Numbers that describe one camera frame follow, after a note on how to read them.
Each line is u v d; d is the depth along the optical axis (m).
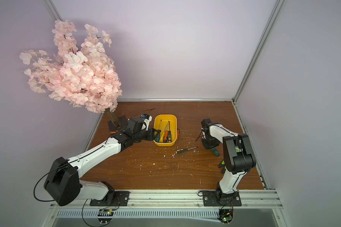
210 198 0.72
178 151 0.89
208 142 0.81
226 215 0.70
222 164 0.83
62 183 0.41
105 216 0.71
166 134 0.97
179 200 0.73
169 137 0.95
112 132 0.97
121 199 0.73
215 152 0.87
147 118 0.75
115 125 1.00
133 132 0.64
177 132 0.97
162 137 0.95
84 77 0.58
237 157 0.48
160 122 1.06
